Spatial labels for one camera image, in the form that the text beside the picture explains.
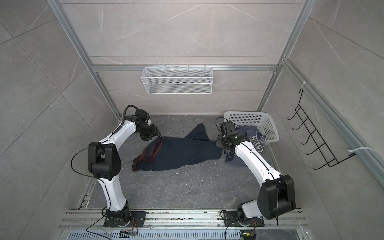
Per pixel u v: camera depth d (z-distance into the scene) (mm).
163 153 956
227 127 650
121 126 624
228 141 591
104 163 519
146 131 817
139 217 734
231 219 730
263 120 1096
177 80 1005
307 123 726
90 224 731
